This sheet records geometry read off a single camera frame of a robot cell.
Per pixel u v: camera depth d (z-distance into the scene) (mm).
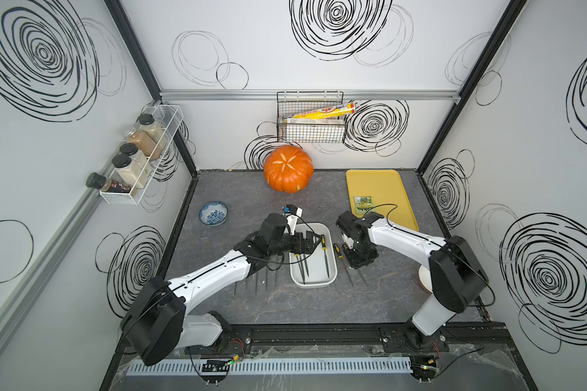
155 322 404
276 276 867
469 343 733
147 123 738
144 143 723
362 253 747
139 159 685
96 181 588
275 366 965
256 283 858
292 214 722
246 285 847
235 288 845
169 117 986
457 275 456
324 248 934
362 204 1075
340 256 889
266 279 866
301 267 889
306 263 894
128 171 649
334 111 867
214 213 1022
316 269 888
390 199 1075
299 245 694
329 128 864
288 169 1031
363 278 868
